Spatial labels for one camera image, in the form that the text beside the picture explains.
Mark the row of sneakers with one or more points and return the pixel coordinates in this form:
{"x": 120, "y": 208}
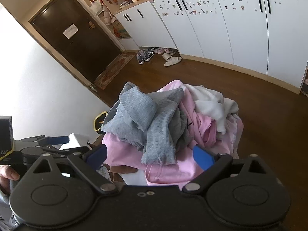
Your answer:
{"x": 146, "y": 54}

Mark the white box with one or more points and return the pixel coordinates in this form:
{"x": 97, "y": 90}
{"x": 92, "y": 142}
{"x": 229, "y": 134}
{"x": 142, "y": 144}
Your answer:
{"x": 77, "y": 140}

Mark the printed cardboard box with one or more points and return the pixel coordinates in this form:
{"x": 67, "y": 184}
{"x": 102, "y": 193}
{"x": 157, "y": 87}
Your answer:
{"x": 120, "y": 30}

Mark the yellow black frame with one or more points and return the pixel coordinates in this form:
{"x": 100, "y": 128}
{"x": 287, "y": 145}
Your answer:
{"x": 96, "y": 122}

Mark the brown garment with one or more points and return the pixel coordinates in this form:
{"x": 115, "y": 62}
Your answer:
{"x": 118, "y": 170}

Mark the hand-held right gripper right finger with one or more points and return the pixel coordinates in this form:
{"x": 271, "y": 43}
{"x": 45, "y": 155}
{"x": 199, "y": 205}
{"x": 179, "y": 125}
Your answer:
{"x": 203, "y": 159}

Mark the pink garment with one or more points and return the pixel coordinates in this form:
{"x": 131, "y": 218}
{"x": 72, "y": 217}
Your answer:
{"x": 168, "y": 173}

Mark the white garment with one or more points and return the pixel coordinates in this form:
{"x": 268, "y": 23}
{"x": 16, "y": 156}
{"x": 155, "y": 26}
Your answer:
{"x": 209, "y": 110}

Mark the beige slipper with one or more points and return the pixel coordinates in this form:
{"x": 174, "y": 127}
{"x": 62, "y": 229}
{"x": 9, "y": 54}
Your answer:
{"x": 167, "y": 56}
{"x": 173, "y": 61}

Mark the dark brown door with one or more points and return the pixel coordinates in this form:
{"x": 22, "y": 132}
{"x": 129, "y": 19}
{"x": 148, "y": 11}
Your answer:
{"x": 72, "y": 53}

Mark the person's left hand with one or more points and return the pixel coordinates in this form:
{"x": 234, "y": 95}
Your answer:
{"x": 8, "y": 174}

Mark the patterned doormat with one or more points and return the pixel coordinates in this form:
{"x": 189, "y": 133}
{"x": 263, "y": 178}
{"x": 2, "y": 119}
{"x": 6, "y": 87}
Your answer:
{"x": 113, "y": 72}

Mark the person's left forearm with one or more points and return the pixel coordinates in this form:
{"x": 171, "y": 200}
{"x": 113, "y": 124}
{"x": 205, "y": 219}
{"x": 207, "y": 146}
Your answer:
{"x": 6, "y": 211}

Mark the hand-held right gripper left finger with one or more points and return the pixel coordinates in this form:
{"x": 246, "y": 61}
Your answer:
{"x": 96, "y": 157}

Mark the white paper sheet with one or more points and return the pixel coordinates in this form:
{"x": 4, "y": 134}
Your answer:
{"x": 70, "y": 31}

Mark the white plastic bag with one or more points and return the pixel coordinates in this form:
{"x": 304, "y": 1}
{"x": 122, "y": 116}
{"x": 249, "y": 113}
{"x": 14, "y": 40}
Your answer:
{"x": 96, "y": 7}

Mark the white sticker-covered cabinet row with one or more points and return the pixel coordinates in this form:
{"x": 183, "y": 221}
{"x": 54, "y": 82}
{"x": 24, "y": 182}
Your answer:
{"x": 240, "y": 28}

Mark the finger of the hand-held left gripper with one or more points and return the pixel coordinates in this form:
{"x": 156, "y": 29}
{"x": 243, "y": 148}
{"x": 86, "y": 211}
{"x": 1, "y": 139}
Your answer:
{"x": 56, "y": 139}
{"x": 69, "y": 150}

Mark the grey ribbed garment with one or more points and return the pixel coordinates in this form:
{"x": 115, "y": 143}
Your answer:
{"x": 156, "y": 125}

